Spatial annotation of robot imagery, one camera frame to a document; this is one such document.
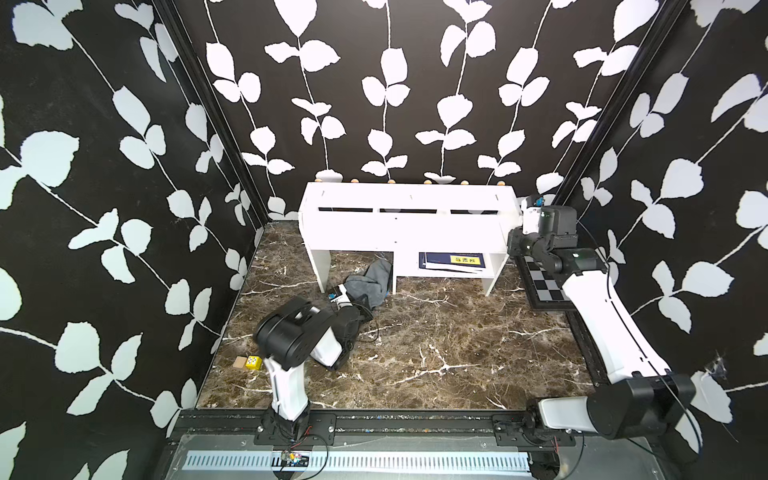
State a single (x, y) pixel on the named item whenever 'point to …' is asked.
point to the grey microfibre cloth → (374, 283)
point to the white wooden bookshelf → (455, 227)
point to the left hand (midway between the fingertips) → (368, 291)
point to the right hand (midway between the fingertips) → (509, 225)
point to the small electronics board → (297, 460)
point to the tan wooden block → (239, 362)
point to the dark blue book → (472, 263)
